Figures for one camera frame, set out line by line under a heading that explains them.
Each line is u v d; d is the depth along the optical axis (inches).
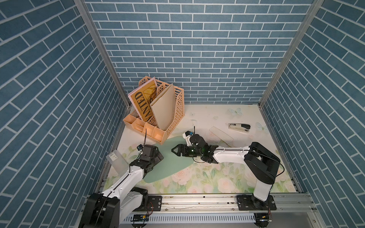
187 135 31.7
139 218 28.3
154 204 28.6
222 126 42.6
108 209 16.1
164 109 37.2
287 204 29.7
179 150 29.7
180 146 29.7
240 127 40.1
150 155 27.1
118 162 35.0
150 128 38.2
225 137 40.2
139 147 30.4
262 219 27.7
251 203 26.6
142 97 36.4
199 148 26.8
